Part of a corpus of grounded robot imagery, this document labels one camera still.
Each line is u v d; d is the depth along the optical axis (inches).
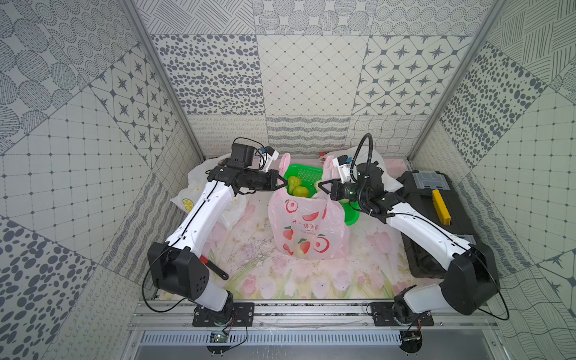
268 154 27.6
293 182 40.8
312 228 31.4
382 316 28.8
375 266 33.8
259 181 26.1
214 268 33.0
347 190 27.1
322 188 30.7
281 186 29.2
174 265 16.3
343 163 27.7
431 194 32.4
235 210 37.6
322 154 47.9
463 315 17.3
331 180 29.0
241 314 28.9
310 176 42.7
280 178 29.3
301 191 39.0
